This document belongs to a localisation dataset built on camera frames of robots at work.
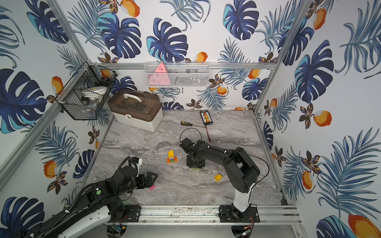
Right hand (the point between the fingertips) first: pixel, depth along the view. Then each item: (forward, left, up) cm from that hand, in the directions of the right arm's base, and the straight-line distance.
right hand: (194, 165), depth 90 cm
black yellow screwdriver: (+32, +4, +1) cm, 32 cm away
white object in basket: (+24, +53, +35) cm, 68 cm away
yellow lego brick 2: (-8, -14, +1) cm, 16 cm away
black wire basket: (+41, +65, +36) cm, 85 cm away
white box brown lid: (+29, +35, +19) cm, 49 cm away
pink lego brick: (-13, +23, -1) cm, 27 cm away
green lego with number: (-2, -1, -1) cm, 2 cm away
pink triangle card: (+40, +22, +34) cm, 56 cm away
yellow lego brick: (+3, +14, +7) cm, 16 cm away
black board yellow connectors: (+40, -9, +1) cm, 41 cm away
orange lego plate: (+4, +12, 0) cm, 12 cm away
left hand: (-11, +21, +11) cm, 27 cm away
